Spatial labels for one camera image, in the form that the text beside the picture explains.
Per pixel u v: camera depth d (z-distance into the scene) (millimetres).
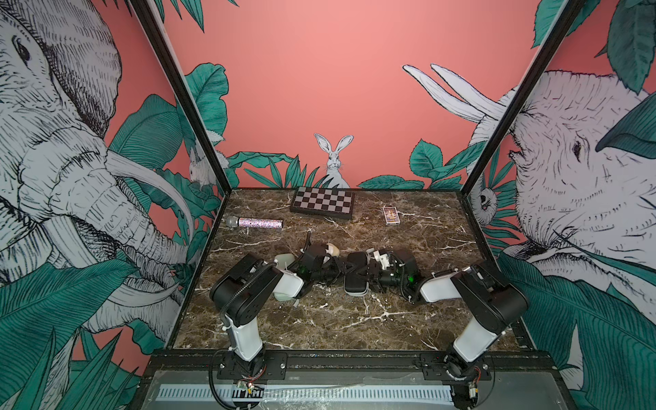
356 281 835
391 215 1106
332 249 906
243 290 451
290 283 648
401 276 731
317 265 731
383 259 878
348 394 701
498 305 472
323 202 1140
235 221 1039
